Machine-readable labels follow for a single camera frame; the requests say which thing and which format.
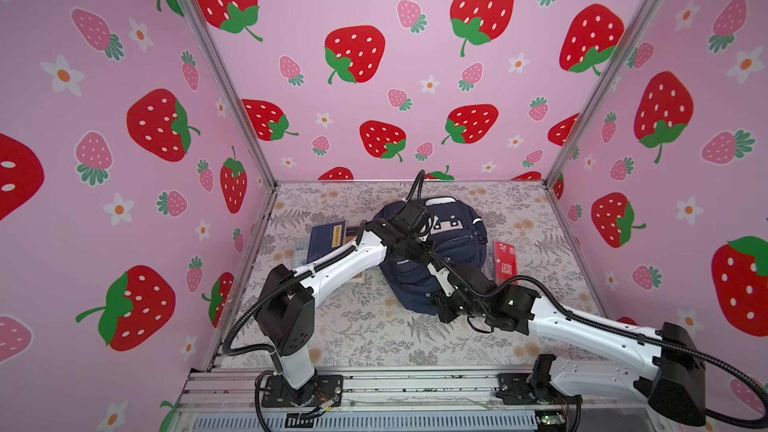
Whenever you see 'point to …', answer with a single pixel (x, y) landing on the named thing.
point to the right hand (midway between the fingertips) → (425, 300)
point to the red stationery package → (506, 266)
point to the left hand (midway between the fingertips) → (435, 253)
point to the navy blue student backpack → (460, 236)
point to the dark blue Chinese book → (325, 239)
